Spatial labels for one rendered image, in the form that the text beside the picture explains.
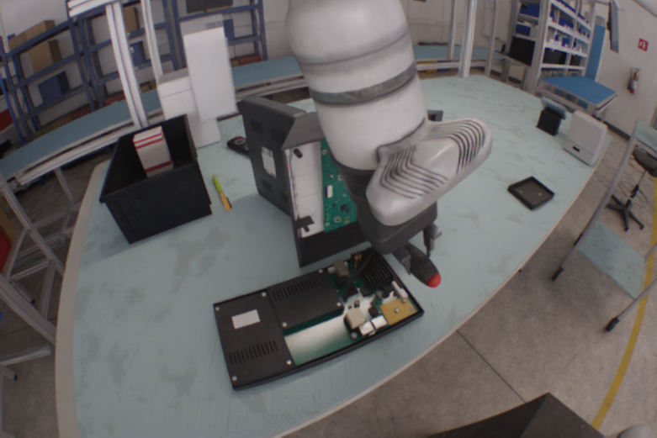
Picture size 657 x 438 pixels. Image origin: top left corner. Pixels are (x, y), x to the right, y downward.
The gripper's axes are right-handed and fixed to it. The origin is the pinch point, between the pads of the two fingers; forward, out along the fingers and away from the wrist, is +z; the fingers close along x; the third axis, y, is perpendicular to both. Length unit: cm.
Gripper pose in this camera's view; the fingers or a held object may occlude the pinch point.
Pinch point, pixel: (418, 266)
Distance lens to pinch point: 33.8
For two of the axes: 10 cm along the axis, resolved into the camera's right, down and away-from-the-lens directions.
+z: 3.2, 6.5, 6.9
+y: -4.5, -5.4, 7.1
